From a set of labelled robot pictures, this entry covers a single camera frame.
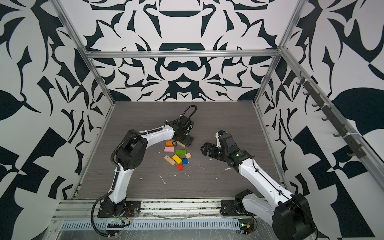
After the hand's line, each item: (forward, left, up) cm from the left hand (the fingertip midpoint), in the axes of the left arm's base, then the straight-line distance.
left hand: (187, 135), depth 99 cm
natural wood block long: (-8, +4, +3) cm, 9 cm away
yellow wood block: (-15, +6, -1) cm, 17 cm away
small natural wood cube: (-13, 0, -1) cm, 13 cm away
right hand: (-15, -11, +10) cm, 21 cm away
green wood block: (-11, +4, -2) cm, 12 cm away
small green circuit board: (-47, -28, -3) cm, 55 cm away
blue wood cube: (-16, +1, -2) cm, 17 cm away
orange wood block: (-11, +10, +10) cm, 17 cm away
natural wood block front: (-15, +10, -1) cm, 19 cm away
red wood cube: (-19, +4, -3) cm, 20 cm away
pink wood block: (-9, +11, -1) cm, 14 cm away
